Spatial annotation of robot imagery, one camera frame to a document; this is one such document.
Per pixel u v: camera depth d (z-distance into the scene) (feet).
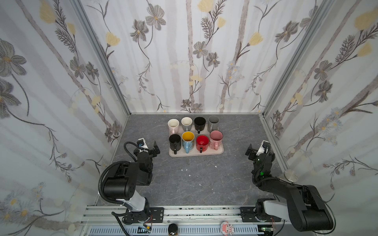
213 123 3.32
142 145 2.52
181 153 3.17
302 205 1.42
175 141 3.23
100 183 1.44
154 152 2.72
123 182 1.51
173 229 2.17
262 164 2.16
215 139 3.03
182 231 2.30
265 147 2.42
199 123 3.24
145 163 2.27
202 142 3.29
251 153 2.60
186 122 3.51
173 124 3.46
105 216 2.46
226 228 2.21
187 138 3.07
